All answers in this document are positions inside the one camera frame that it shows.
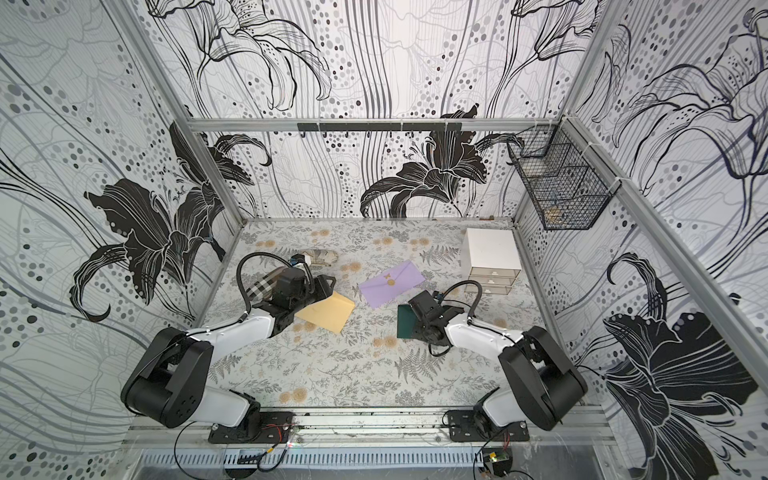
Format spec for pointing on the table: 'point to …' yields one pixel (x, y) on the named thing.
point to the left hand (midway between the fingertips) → (335, 284)
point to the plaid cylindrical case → (263, 288)
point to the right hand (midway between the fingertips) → (423, 328)
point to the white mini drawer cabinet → (490, 257)
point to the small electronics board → (501, 459)
